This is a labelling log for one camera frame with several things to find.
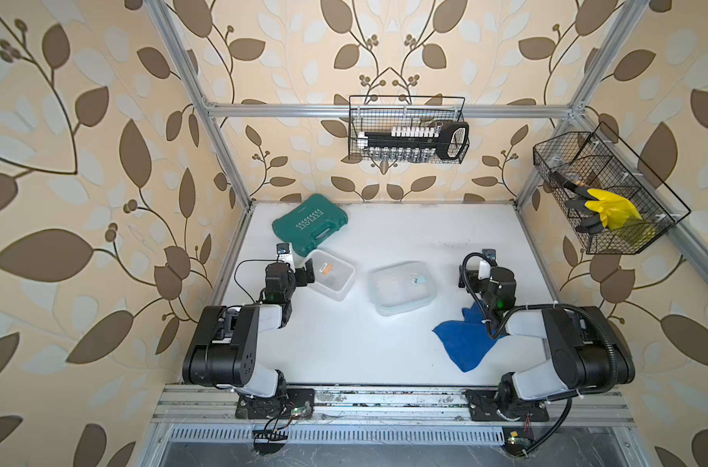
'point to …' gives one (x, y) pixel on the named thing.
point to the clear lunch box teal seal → (396, 288)
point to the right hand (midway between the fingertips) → (477, 266)
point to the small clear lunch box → (331, 275)
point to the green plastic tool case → (309, 227)
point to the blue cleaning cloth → (468, 341)
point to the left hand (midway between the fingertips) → (291, 258)
